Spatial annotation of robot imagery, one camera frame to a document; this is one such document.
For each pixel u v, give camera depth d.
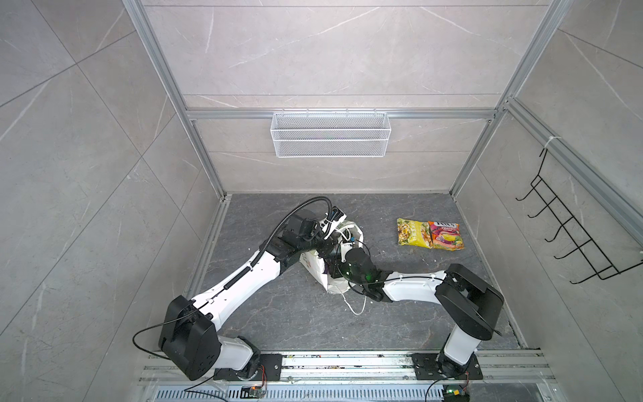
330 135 1.01
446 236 1.01
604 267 0.58
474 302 0.46
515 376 0.74
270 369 0.73
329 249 0.68
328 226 0.65
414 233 1.01
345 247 0.79
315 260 0.75
